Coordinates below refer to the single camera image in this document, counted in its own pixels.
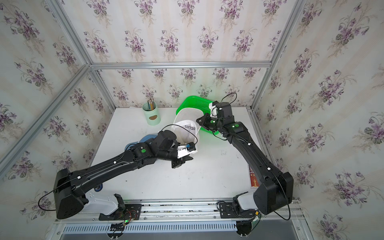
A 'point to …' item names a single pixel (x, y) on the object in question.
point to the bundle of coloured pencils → (151, 104)
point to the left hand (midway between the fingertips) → (193, 158)
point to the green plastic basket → (199, 103)
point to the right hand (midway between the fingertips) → (198, 119)
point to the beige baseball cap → (187, 118)
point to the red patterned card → (254, 181)
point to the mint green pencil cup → (152, 116)
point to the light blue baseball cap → (147, 137)
